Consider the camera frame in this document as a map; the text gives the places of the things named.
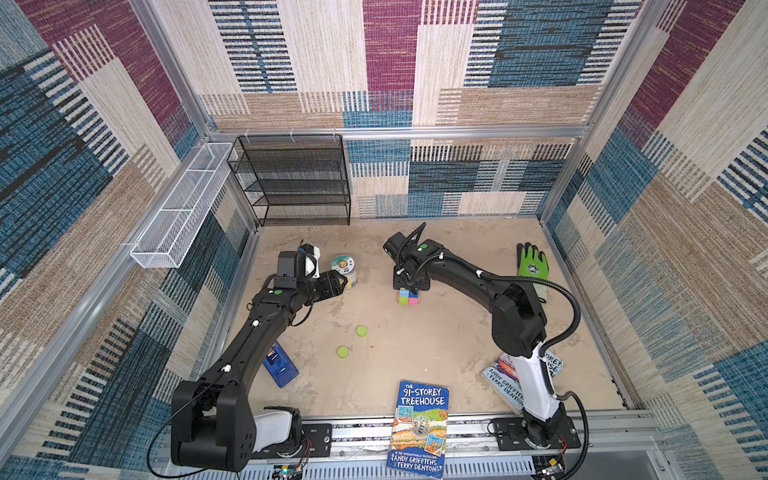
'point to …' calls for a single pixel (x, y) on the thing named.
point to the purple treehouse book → (502, 376)
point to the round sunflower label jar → (345, 266)
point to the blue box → (279, 365)
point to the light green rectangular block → (403, 300)
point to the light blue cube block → (404, 293)
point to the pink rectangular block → (413, 301)
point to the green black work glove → (530, 262)
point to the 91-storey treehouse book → (418, 428)
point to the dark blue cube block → (411, 295)
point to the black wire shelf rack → (294, 180)
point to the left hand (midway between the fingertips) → (338, 277)
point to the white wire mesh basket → (170, 235)
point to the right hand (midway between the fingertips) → (408, 286)
